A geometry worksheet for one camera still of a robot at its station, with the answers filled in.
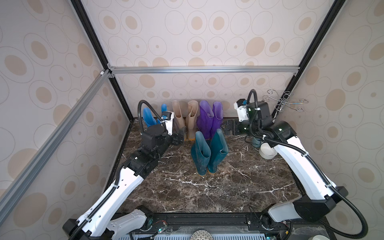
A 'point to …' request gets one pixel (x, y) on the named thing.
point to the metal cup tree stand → (283, 101)
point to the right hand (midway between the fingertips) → (235, 122)
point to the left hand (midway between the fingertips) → (181, 124)
